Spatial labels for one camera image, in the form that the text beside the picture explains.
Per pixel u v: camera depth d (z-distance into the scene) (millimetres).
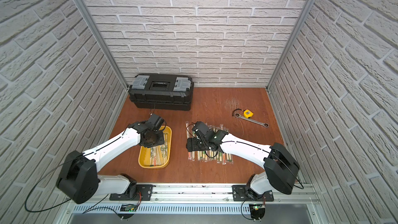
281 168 420
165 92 945
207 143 608
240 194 740
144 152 846
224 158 851
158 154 851
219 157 851
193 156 852
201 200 732
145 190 744
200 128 639
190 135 947
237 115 1029
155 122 679
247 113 1025
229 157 852
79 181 406
